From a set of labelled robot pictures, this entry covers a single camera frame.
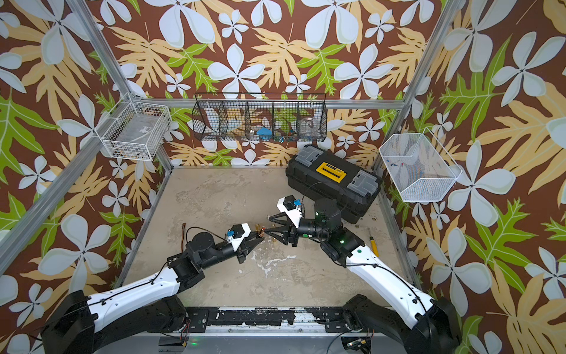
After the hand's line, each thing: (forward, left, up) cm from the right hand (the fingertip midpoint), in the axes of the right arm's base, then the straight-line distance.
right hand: (268, 225), depth 67 cm
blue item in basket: (+44, +3, +1) cm, 44 cm away
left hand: (+1, +3, -6) cm, 6 cm away
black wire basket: (+53, +5, +4) cm, 54 cm away
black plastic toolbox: (+31, -21, -11) cm, 39 cm away
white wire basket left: (+39, +55, +7) cm, 67 cm away
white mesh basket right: (+25, -57, -1) cm, 63 cm away
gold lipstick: (-2, +2, -2) cm, 3 cm away
